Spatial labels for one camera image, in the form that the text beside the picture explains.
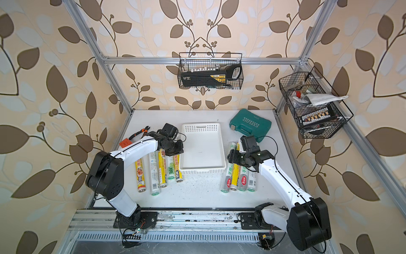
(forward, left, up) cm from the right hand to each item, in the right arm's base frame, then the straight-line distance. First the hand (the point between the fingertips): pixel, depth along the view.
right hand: (233, 158), depth 84 cm
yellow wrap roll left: (+2, +40, -8) cm, 41 cm away
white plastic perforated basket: (+10, +16, -11) cm, 22 cm away
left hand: (+7, +26, -2) cm, 27 cm away
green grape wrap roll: (-2, +35, -6) cm, 35 cm away
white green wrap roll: (-10, +3, -6) cm, 12 cm away
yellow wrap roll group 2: (-5, +30, -7) cm, 31 cm away
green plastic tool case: (+31, -13, -6) cm, 34 cm away
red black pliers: (+28, +58, -9) cm, 65 cm away
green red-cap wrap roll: (-9, -5, -7) cm, 12 cm away
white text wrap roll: (-10, -9, -7) cm, 16 cm away
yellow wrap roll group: (-5, -1, -8) cm, 10 cm away
